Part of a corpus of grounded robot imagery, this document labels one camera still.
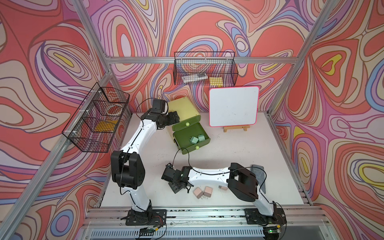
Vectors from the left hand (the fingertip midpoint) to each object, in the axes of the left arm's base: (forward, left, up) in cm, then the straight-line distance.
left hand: (174, 119), depth 89 cm
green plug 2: (-7, -11, -11) cm, 18 cm away
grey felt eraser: (-25, -50, -18) cm, 59 cm away
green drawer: (-7, -4, -10) cm, 13 cm away
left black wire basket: (-14, +39, +9) cm, 42 cm away
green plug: (-6, -17, -11) cm, 21 cm away
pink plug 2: (-36, -19, -19) cm, 45 cm away
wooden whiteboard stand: (+7, -35, -17) cm, 39 cm away
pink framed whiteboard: (+15, -39, -3) cm, 41 cm away
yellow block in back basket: (+19, -25, +14) cm, 35 cm away
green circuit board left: (-54, +11, -22) cm, 59 cm away
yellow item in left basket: (-14, +31, +10) cm, 36 cm away
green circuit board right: (-53, -50, -22) cm, 76 cm away
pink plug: (-36, -14, -20) cm, 44 cm away
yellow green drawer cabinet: (+2, -8, 0) cm, 9 cm away
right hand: (-32, -3, -22) cm, 39 cm away
